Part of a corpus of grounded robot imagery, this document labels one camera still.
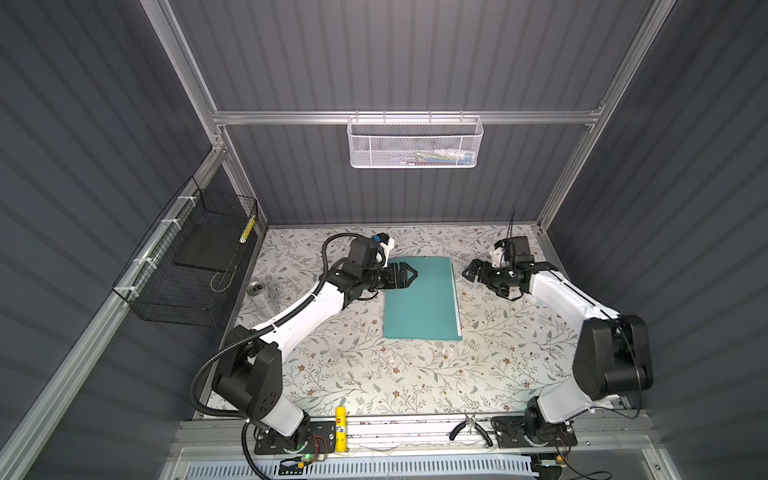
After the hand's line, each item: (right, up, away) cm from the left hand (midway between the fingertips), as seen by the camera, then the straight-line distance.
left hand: (409, 274), depth 82 cm
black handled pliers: (+16, -38, -6) cm, 42 cm away
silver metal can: (-44, -6, +4) cm, 45 cm away
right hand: (+22, -2, +9) cm, 24 cm away
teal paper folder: (+6, -13, +13) cm, 20 cm away
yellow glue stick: (-17, -38, -9) cm, 43 cm away
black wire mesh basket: (-56, +1, -10) cm, 57 cm away
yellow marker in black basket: (-45, +12, 0) cm, 47 cm away
